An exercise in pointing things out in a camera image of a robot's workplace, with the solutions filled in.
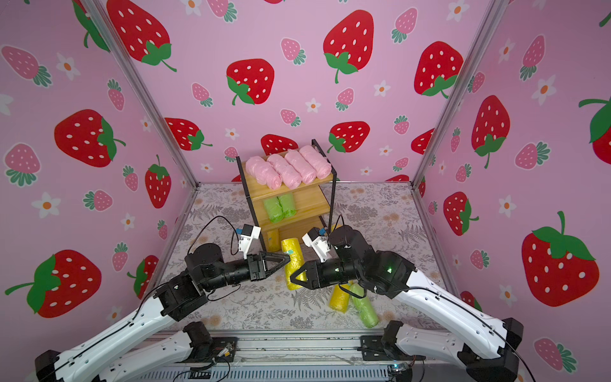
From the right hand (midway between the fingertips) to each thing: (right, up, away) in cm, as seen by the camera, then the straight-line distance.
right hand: (296, 277), depth 60 cm
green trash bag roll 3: (+23, -18, +19) cm, 35 cm away
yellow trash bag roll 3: (+13, -14, +20) cm, 28 cm away
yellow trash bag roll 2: (-1, +7, +1) cm, 7 cm away
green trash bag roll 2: (-5, +19, +26) cm, 33 cm away
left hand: (-2, +4, 0) cm, 4 cm away
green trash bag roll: (-10, +17, +24) cm, 31 cm away
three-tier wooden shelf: (+4, +19, +32) cm, 37 cm away
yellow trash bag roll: (-12, +4, +34) cm, 36 cm away
